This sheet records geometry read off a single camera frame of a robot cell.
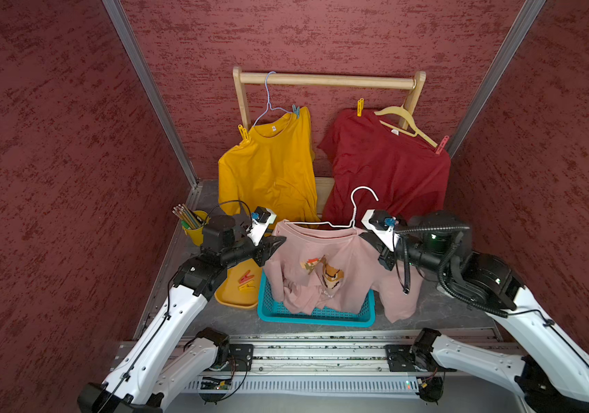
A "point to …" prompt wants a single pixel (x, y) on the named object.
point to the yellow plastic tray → (228, 292)
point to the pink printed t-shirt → (337, 268)
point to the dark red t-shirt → (376, 169)
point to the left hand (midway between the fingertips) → (278, 240)
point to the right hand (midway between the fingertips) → (360, 234)
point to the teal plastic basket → (362, 314)
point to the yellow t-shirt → (272, 167)
